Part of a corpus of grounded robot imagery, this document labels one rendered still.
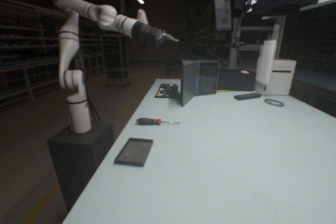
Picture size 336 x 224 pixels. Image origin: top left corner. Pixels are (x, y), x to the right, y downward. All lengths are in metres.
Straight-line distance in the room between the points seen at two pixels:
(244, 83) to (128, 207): 1.00
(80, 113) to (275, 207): 0.84
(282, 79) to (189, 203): 0.97
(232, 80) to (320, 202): 0.83
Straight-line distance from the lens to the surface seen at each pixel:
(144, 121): 0.64
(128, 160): 0.48
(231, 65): 2.47
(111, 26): 0.80
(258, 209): 0.42
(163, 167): 0.46
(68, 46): 0.95
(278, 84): 1.19
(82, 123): 0.95
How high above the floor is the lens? 1.30
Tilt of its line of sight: 18 degrees down
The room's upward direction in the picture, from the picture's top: straight up
